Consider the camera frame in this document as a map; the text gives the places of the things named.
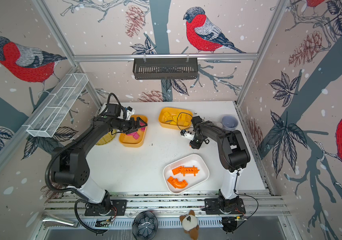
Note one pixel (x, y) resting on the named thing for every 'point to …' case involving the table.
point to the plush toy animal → (190, 224)
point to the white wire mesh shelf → (48, 120)
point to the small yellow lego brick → (166, 114)
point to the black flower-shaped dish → (145, 225)
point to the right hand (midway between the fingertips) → (195, 144)
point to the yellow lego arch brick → (168, 118)
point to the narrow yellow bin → (128, 140)
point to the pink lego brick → (136, 136)
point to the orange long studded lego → (185, 170)
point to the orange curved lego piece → (177, 184)
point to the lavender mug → (229, 123)
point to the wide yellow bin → (175, 118)
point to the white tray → (187, 161)
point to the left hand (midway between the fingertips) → (141, 126)
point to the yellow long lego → (186, 119)
